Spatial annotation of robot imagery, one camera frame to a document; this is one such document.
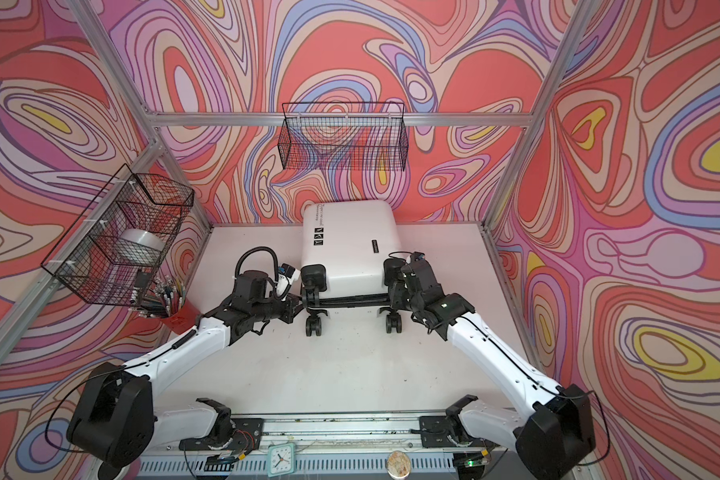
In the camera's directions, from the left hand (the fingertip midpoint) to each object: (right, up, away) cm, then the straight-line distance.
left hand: (310, 301), depth 84 cm
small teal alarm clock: (-5, -35, -15) cm, 38 cm away
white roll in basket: (-39, +15, -13) cm, 44 cm away
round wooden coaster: (+23, -36, -15) cm, 46 cm away
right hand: (+25, +1, -3) cm, 25 cm away
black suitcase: (+12, +12, -3) cm, 17 cm away
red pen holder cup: (-38, -6, +3) cm, 38 cm away
